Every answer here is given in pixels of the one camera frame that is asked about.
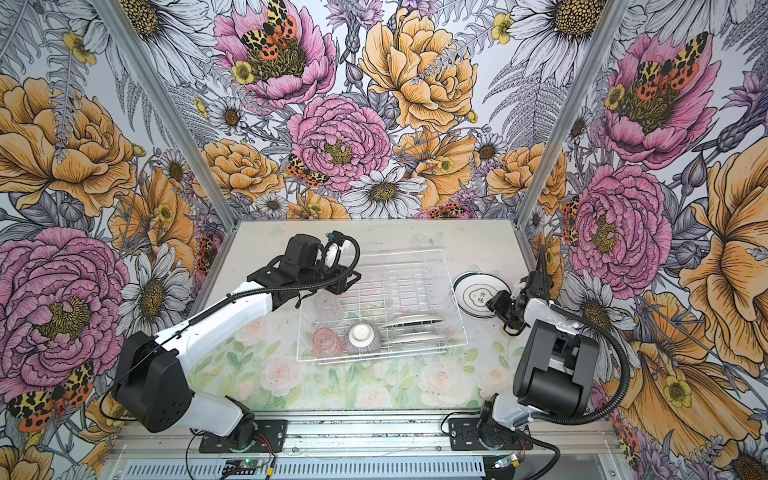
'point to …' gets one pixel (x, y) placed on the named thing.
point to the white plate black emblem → (472, 291)
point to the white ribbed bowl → (363, 338)
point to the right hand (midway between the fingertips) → (491, 313)
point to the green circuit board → (242, 466)
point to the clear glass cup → (328, 308)
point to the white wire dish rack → (404, 304)
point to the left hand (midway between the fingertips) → (353, 282)
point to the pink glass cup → (326, 343)
